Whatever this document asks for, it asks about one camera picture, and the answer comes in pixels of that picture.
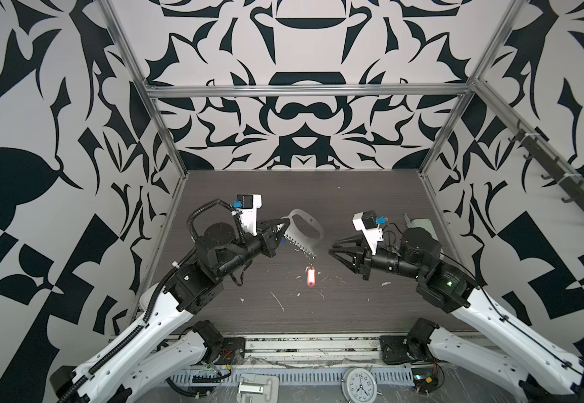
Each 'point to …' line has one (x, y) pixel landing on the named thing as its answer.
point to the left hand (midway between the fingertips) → (290, 217)
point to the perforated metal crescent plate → (305, 232)
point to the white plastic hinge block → (258, 388)
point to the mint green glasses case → (421, 222)
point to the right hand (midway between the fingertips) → (334, 249)
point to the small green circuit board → (425, 379)
